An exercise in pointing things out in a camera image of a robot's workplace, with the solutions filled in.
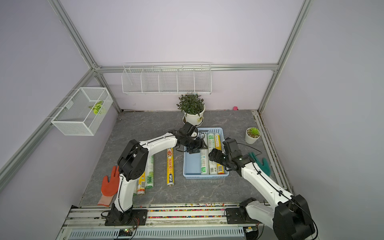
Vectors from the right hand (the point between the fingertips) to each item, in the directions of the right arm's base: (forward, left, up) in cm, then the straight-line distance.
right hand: (214, 155), depth 84 cm
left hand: (+5, +5, -3) cm, 8 cm away
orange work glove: (-15, +59, -11) cm, 62 cm away
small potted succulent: (+15, -26, -1) cm, 30 cm away
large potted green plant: (+32, +12, +6) cm, 34 cm away
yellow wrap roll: (-3, +25, -7) cm, 26 cm away
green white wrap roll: (-4, +1, -6) cm, 8 cm away
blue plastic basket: (0, +13, -9) cm, 16 cm away
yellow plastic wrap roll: (+11, -4, -7) cm, 14 cm away
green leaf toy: (+21, +66, +19) cm, 71 cm away
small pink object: (+49, -22, -11) cm, 55 cm away
